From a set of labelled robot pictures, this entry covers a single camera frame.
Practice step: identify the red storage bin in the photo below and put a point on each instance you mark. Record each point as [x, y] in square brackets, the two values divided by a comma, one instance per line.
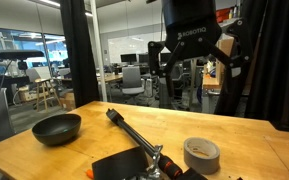
[223, 15]

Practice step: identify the white pillar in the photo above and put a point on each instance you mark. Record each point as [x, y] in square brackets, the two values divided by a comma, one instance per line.
[99, 50]

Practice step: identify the grey seal tape roll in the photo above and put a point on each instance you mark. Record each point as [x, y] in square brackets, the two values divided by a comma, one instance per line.
[197, 165]

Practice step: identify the black bowl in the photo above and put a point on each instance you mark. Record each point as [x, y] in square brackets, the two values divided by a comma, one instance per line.
[55, 131]

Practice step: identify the white wall whiteboard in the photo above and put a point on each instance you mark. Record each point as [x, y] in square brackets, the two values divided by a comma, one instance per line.
[130, 45]

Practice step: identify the black table clamp base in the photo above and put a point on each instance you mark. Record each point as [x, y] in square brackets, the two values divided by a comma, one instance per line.
[285, 126]

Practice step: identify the black stereo camera bar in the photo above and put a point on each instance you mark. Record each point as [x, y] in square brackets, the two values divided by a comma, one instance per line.
[17, 54]

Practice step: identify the grey office chair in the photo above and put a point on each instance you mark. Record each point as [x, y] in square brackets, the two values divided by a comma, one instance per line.
[132, 80]

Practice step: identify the black desk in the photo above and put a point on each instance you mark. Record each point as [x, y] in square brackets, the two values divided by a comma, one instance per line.
[4, 81]

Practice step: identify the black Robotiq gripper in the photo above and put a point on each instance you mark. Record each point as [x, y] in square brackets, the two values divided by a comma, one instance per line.
[190, 20]

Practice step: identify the small brown cardboard box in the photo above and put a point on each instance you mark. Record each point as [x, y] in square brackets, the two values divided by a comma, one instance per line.
[68, 101]

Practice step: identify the wooden stool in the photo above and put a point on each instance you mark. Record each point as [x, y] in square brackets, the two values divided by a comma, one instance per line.
[45, 90]

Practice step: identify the black computer monitor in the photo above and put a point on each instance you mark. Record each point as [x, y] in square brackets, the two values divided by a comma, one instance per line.
[143, 58]
[165, 57]
[128, 58]

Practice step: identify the brown Amazon cardboard box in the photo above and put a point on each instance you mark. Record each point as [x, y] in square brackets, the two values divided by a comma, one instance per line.
[224, 45]

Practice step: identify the black flat mount plate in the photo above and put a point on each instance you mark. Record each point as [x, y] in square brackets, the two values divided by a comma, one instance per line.
[190, 175]

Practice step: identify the wooden post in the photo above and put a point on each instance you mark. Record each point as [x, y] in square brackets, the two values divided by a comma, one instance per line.
[193, 83]

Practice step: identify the grey cylindrical tower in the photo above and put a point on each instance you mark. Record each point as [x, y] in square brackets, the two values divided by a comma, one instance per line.
[162, 100]

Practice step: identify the wood top metal workbench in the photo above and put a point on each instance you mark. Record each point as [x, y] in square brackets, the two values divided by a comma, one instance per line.
[210, 83]

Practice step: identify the silver metal clamp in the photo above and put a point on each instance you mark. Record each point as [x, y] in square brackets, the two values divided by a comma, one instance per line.
[154, 160]

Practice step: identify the black office chair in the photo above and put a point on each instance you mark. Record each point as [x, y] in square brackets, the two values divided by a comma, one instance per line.
[180, 86]

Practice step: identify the black clamp pole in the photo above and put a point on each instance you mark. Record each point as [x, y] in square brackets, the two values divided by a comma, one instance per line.
[134, 133]

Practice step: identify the wooden office desk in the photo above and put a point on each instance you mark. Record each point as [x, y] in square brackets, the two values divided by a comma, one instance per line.
[110, 77]

